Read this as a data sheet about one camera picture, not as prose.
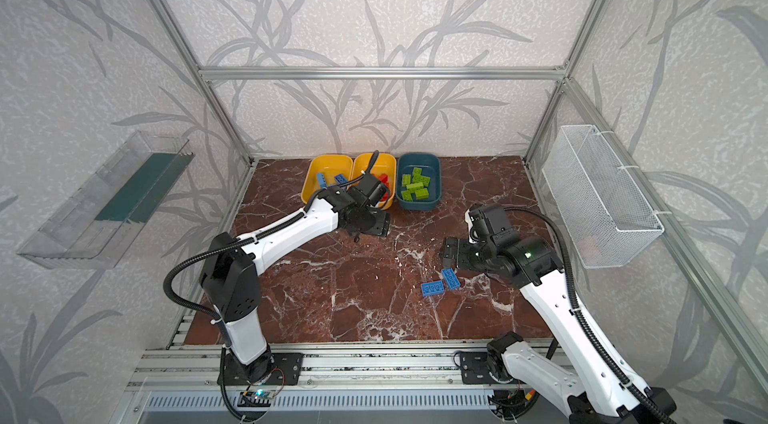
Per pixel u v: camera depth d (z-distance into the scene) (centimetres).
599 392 37
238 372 68
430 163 115
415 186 109
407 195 106
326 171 116
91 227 64
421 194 108
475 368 73
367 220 77
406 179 112
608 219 61
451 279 87
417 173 114
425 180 112
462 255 61
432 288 87
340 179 112
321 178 112
